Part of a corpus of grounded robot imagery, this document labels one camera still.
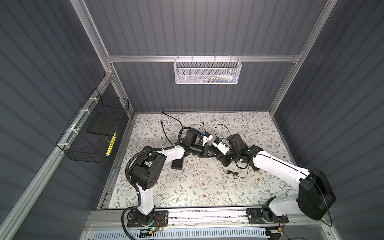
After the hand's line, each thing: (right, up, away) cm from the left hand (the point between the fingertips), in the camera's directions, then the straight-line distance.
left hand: (218, 156), depth 84 cm
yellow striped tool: (-53, +7, -15) cm, 55 cm away
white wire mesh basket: (-3, +64, +40) cm, 75 cm away
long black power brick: (-24, -6, +7) cm, 26 cm away
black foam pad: (-60, +18, -7) cm, 63 cm away
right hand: (+1, -1, +1) cm, 2 cm away
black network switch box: (+3, 0, -10) cm, 10 cm away
